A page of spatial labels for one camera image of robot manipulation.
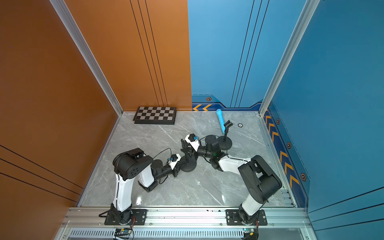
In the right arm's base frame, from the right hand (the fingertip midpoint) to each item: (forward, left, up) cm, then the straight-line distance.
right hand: (184, 147), depth 84 cm
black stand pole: (-4, -2, +3) cm, 5 cm away
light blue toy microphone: (+38, -24, -10) cm, 46 cm away
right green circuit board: (-37, -33, -17) cm, 52 cm away
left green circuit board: (-38, +29, -17) cm, 50 cm away
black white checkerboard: (+34, +25, -9) cm, 43 cm away
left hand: (-2, 0, -12) cm, 12 cm away
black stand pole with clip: (+12, -25, +6) cm, 29 cm away
